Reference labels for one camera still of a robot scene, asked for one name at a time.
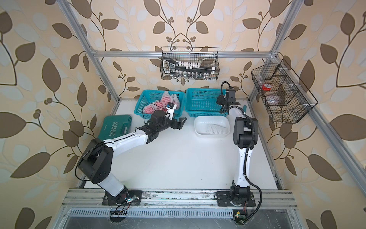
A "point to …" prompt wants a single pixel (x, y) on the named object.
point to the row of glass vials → (191, 75)
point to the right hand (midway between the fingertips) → (221, 99)
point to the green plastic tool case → (114, 125)
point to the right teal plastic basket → (202, 102)
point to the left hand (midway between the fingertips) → (178, 113)
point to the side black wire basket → (287, 98)
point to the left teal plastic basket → (144, 97)
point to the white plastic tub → (200, 123)
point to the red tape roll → (267, 87)
